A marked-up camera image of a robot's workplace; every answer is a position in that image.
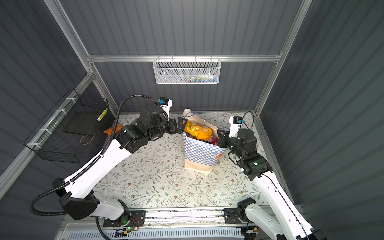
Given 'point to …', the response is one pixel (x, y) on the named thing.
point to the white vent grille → (226, 233)
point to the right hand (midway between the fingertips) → (219, 132)
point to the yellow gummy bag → (201, 133)
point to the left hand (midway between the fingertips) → (179, 119)
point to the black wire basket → (57, 137)
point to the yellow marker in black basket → (102, 115)
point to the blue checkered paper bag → (200, 155)
